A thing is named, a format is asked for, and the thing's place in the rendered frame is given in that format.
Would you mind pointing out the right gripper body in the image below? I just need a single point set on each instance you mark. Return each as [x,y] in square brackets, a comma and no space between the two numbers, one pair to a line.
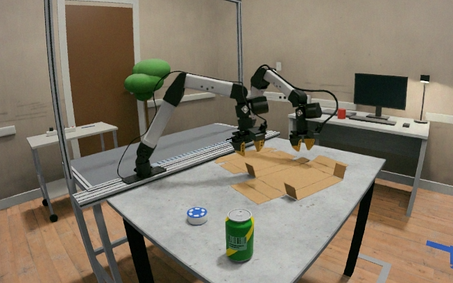
[237,141]

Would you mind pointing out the flat brown cardboard box blank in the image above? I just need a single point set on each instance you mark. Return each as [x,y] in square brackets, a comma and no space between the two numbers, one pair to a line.
[277,170]

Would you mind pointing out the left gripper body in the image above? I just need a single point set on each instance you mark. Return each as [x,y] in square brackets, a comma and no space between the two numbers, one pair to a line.
[294,139]

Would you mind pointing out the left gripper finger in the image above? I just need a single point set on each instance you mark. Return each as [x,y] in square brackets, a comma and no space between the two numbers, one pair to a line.
[309,143]
[297,148]

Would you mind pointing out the green drink can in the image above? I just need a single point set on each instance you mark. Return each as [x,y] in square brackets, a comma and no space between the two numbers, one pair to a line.
[239,234]

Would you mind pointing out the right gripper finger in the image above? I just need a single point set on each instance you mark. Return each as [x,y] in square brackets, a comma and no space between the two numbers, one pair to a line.
[258,144]
[242,153]

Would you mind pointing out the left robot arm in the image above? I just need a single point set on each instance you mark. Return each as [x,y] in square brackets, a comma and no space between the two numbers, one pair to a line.
[295,96]

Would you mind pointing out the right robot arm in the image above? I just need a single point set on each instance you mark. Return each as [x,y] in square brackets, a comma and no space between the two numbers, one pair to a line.
[174,95]

